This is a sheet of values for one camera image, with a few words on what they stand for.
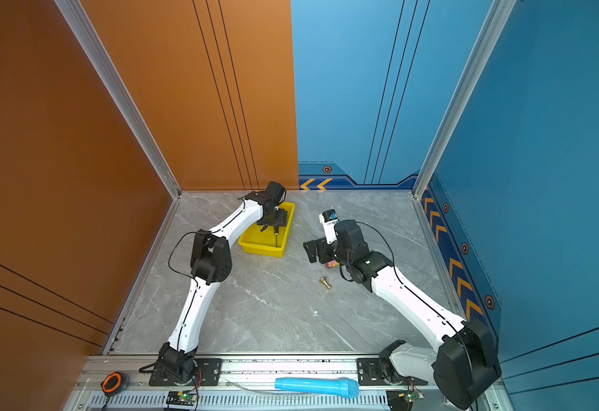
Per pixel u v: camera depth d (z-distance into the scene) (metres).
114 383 0.70
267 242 1.02
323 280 0.90
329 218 0.69
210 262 0.65
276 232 1.04
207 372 0.73
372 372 0.72
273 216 0.90
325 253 0.70
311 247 0.70
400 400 0.70
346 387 0.68
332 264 0.71
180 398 0.71
